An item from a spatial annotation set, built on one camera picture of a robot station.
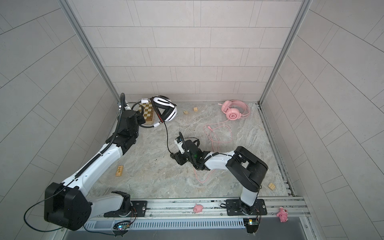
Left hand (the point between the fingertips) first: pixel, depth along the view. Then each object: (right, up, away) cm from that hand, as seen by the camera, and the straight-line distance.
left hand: (139, 108), depth 79 cm
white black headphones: (+15, 0, -5) cm, 15 cm away
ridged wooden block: (+29, +1, +33) cm, 44 cm away
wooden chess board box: (-6, -2, +30) cm, 30 cm away
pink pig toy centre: (+31, -48, -9) cm, 58 cm away
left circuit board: (-1, -52, -14) cm, 54 cm away
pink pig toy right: (+70, -50, -11) cm, 87 cm away
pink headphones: (+56, 0, +24) cm, 61 cm away
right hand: (+18, -27, +7) cm, 33 cm away
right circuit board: (+56, -54, -11) cm, 79 cm away
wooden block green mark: (+22, -2, +31) cm, 37 cm away
